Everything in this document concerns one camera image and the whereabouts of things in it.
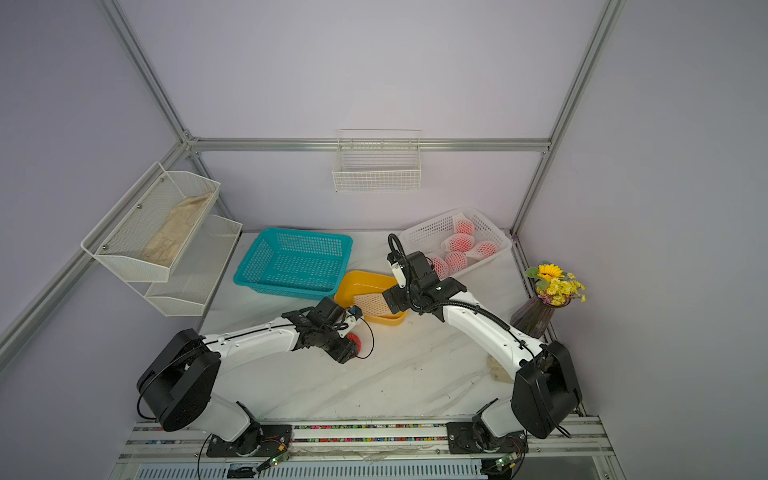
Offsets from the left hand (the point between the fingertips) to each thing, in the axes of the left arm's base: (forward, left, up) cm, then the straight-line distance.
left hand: (347, 350), depth 87 cm
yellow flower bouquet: (+7, -55, +23) cm, 60 cm away
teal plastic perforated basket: (+35, +23, -2) cm, 41 cm away
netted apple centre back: (+38, -38, +6) cm, 54 cm away
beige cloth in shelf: (+17, +46, +28) cm, 56 cm away
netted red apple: (+2, -2, +4) cm, 5 cm away
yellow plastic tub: (+9, -12, +3) cm, 15 cm away
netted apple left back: (+29, -35, +6) cm, 46 cm away
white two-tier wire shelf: (+11, +32, +30) cm, 46 cm away
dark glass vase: (+6, -54, +10) cm, 55 cm away
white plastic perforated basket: (+43, -26, +4) cm, 51 cm away
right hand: (+12, -18, +13) cm, 25 cm away
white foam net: (+13, -8, +4) cm, 16 cm away
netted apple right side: (+34, -46, +6) cm, 58 cm away
